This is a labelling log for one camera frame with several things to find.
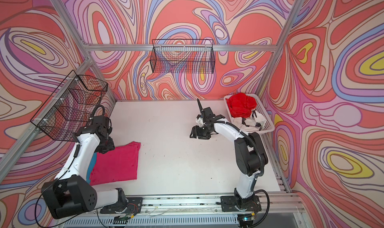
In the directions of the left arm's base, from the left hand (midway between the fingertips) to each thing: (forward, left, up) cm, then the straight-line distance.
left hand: (104, 148), depth 78 cm
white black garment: (+24, -91, -10) cm, 94 cm away
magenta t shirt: (-5, -6, -10) cm, 13 cm away
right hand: (+9, -50, -7) cm, 51 cm away
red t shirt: (+37, -83, -6) cm, 91 cm away
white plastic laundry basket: (+18, -97, -7) cm, 99 cm away
